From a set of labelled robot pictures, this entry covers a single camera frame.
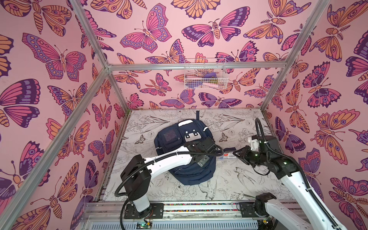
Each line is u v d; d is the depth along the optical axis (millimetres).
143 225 720
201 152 565
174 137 951
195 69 975
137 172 417
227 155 746
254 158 613
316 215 402
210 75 940
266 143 541
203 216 729
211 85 854
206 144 622
